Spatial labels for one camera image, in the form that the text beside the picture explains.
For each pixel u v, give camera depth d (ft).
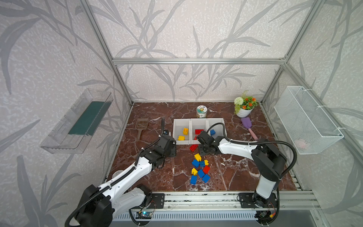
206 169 2.76
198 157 2.83
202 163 2.78
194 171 2.64
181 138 3.17
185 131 3.23
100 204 1.26
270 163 1.53
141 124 3.49
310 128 2.03
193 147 3.00
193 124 3.23
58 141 1.92
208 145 2.28
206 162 2.84
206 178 2.66
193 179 2.63
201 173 2.69
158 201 2.42
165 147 2.05
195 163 2.79
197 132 3.25
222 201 2.47
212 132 3.30
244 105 3.34
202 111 3.43
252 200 2.42
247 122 3.51
